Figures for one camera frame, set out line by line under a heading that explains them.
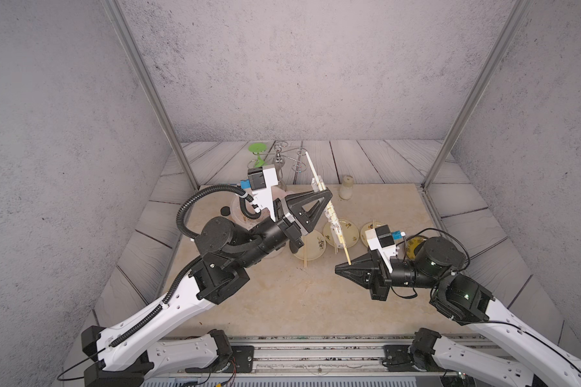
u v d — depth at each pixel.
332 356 0.75
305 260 0.93
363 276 0.49
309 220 0.42
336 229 0.46
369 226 1.05
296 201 0.41
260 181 0.39
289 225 0.39
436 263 0.42
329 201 0.42
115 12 0.70
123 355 0.38
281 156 0.92
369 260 0.49
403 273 0.48
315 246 1.01
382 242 0.45
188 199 0.33
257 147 1.00
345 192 1.14
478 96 0.88
